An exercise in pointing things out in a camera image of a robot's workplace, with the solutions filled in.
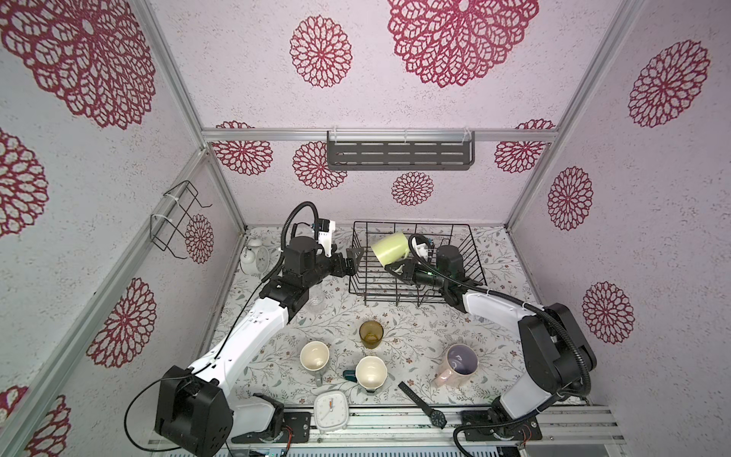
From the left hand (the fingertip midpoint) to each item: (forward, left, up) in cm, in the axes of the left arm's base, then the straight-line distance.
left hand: (350, 250), depth 78 cm
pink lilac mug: (-23, -32, -24) cm, 46 cm away
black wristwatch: (-36, -23, -26) cm, 50 cm away
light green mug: (+3, -12, -3) cm, 12 cm away
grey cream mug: (-21, +11, -25) cm, 34 cm away
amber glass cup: (-13, -6, -26) cm, 30 cm away
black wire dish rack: (-6, -25, +7) cm, 27 cm away
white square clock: (-35, +5, -23) cm, 43 cm away
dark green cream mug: (-26, -5, -24) cm, 36 cm away
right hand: (-1, -10, -7) cm, 12 cm away
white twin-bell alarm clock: (+9, +34, -16) cm, 39 cm away
